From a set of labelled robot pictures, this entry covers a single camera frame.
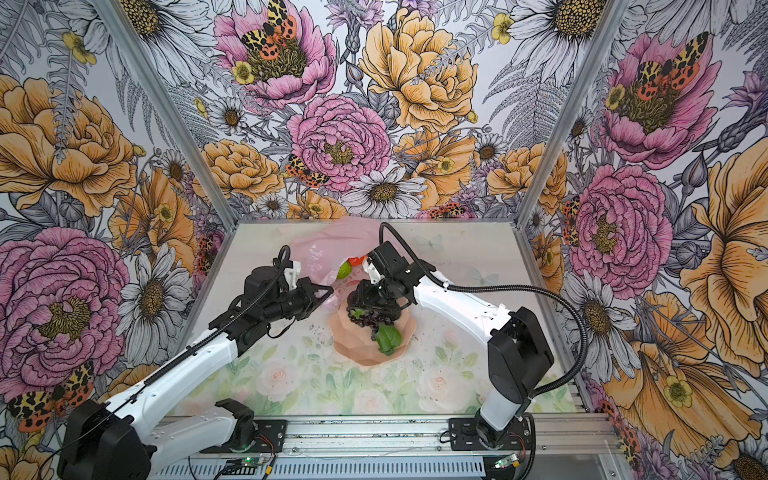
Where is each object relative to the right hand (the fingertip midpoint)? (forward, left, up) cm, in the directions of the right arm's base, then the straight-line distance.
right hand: (359, 314), depth 79 cm
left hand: (+3, +6, +3) cm, 8 cm away
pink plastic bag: (+23, +10, -2) cm, 25 cm away
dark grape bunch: (+4, -3, -11) cm, 12 cm away
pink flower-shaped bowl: (-1, +2, -14) cm, 15 cm away
